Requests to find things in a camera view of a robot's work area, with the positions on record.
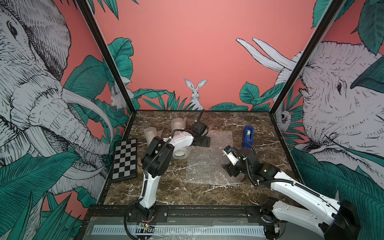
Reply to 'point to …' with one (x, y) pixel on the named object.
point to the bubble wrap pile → (178, 123)
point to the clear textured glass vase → (183, 153)
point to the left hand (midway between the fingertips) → (205, 139)
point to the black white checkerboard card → (125, 160)
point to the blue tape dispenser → (248, 137)
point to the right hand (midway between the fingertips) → (226, 158)
